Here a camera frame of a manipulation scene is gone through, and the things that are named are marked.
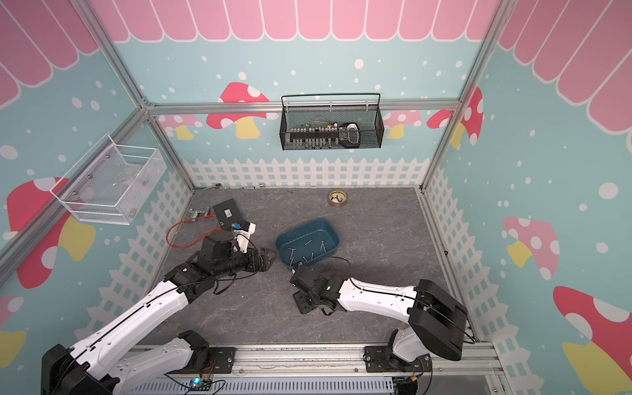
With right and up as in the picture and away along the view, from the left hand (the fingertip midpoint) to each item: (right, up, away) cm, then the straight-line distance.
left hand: (268, 256), depth 77 cm
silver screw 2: (+17, 0, +23) cm, 28 cm away
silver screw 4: (+10, -4, +19) cm, 22 cm away
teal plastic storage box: (+11, +1, +23) cm, 25 cm away
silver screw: (+11, +2, +23) cm, 25 cm away
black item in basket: (+27, +42, +12) cm, 52 cm away
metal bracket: (-38, +13, +32) cm, 51 cm away
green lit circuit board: (-20, -37, -4) cm, 42 cm away
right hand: (+10, -15, +4) cm, 19 cm away
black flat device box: (-25, +13, +31) cm, 42 cm away
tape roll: (+24, +20, +38) cm, 50 cm away
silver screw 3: (+5, -2, +20) cm, 21 cm away
